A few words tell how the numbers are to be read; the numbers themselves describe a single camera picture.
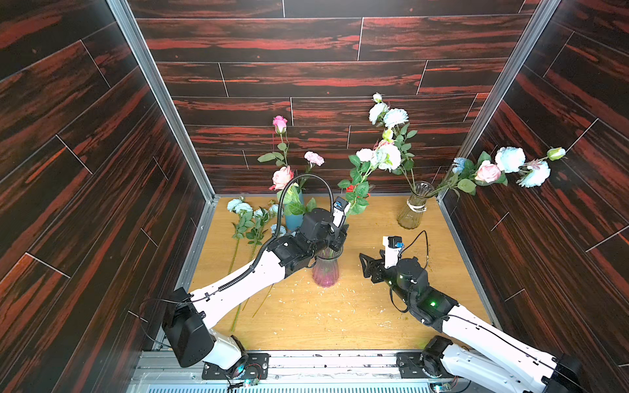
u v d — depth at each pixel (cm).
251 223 108
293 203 71
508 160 67
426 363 65
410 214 104
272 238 56
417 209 98
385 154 66
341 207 61
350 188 73
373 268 68
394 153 66
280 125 85
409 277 56
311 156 84
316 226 52
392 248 65
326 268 91
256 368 73
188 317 40
